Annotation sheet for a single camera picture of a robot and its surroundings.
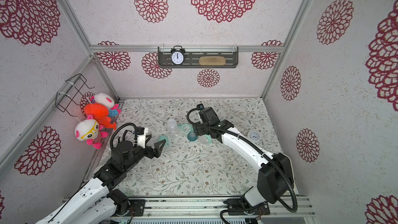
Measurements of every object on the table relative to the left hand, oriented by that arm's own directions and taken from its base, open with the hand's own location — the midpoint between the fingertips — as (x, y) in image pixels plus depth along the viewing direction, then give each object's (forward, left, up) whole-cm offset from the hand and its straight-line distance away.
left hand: (158, 139), depth 76 cm
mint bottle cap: (+10, +3, -16) cm, 19 cm away
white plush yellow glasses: (+6, +37, 0) cm, 37 cm away
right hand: (+11, -21, -1) cm, 23 cm away
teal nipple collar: (+12, -16, -18) cm, 27 cm away
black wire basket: (+18, +44, +14) cm, 49 cm away
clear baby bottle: (+16, -3, -19) cm, 25 cm away
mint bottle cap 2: (+10, -24, -19) cm, 32 cm away
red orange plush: (+16, +35, +1) cm, 38 cm away
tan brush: (+43, -28, +16) cm, 54 cm away
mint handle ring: (+19, -12, -19) cm, 29 cm away
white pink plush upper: (+27, +37, -1) cm, 46 cm away
